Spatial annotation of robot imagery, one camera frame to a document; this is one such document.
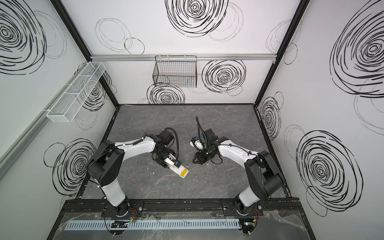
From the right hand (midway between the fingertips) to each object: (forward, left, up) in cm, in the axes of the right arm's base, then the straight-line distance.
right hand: (193, 160), depth 83 cm
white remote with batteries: (-4, +7, -5) cm, 10 cm away
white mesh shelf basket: (+20, +62, +28) cm, 71 cm away
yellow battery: (-5, +5, -6) cm, 9 cm away
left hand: (+4, +13, -7) cm, 15 cm away
